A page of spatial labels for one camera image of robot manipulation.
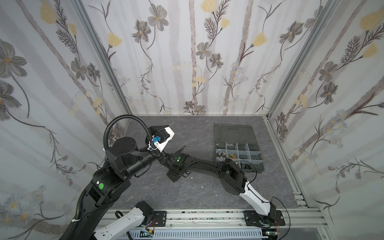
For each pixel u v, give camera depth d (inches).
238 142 59.4
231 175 23.0
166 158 17.8
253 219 28.8
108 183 14.4
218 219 29.6
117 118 13.4
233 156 37.6
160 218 29.1
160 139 15.7
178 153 18.4
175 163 25.7
